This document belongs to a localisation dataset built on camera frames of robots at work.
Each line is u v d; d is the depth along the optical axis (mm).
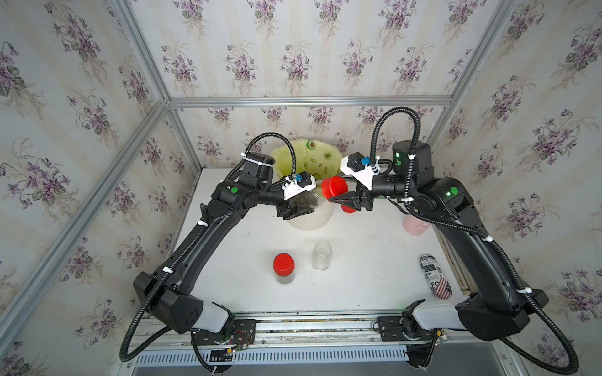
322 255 860
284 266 747
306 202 657
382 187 503
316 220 906
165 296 379
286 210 581
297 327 748
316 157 910
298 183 555
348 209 1065
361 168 469
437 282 807
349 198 516
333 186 568
